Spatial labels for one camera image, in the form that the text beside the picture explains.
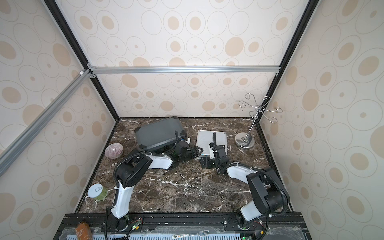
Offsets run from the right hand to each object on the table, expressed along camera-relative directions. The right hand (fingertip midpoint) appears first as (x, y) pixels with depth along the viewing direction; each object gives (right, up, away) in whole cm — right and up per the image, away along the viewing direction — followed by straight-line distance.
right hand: (211, 159), depth 93 cm
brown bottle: (-61, -29, -25) cm, 72 cm away
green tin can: (-62, -14, -14) cm, 65 cm away
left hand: (-3, +5, 0) cm, 6 cm away
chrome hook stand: (+27, +11, +12) cm, 32 cm away
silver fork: (-7, -30, -23) cm, 39 cm away
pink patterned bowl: (-64, +5, +4) cm, 64 cm away
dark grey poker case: (-33, +16, +4) cm, 37 cm away
